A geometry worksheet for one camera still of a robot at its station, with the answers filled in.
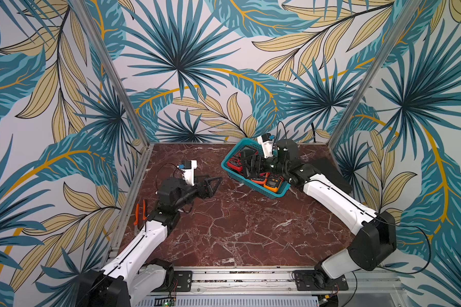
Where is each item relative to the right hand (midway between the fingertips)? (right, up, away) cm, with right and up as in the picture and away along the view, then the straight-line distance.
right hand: (246, 159), depth 77 cm
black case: (+50, -6, +32) cm, 59 cm away
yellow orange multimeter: (+14, -11, +14) cm, 22 cm away
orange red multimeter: (+8, -10, +13) cm, 18 cm away
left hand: (-12, -8, -3) cm, 15 cm away
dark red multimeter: (-4, -1, +18) cm, 19 cm away
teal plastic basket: (+5, -12, +13) cm, 19 cm away
